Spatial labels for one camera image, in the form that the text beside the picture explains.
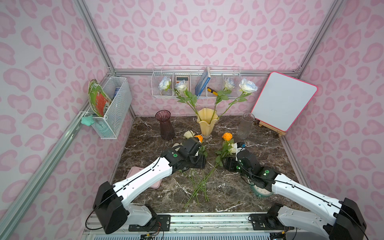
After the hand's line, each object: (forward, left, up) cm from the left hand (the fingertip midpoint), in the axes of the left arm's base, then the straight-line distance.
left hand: (203, 159), depth 78 cm
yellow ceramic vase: (+30, -4, -1) cm, 30 cm away
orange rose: (+13, -1, -12) cm, 18 cm away
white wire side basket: (+36, +49, +17) cm, 63 cm away
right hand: (0, -12, -2) cm, 12 cm away
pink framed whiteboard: (+33, -48, +12) cm, 60 cm away
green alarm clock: (-13, -29, -10) cm, 34 cm away
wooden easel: (+32, -47, -12) cm, 58 cm away
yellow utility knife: (+43, -7, +11) cm, 45 cm away
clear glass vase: (+29, -30, -1) cm, 42 cm away
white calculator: (+48, +15, +17) cm, 53 cm away
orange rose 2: (+23, -17, -13) cm, 32 cm away
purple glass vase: (+26, +24, -7) cm, 36 cm away
